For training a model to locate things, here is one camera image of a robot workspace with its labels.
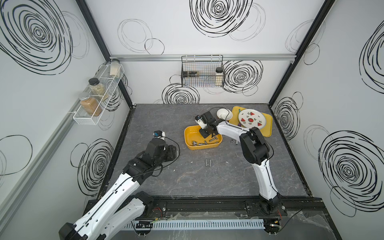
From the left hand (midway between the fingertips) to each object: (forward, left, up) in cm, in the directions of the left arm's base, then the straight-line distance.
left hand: (172, 148), depth 75 cm
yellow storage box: (+16, -11, -17) cm, 26 cm away
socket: (+1, -18, -18) cm, 26 cm away
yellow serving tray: (+26, -63, -17) cm, 70 cm away
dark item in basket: (+45, -5, +14) cm, 48 cm away
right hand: (+24, -18, -16) cm, 34 cm away
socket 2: (0, -21, -18) cm, 27 cm away
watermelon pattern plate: (+37, -54, -17) cm, 67 cm away
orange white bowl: (+41, -34, -18) cm, 57 cm away
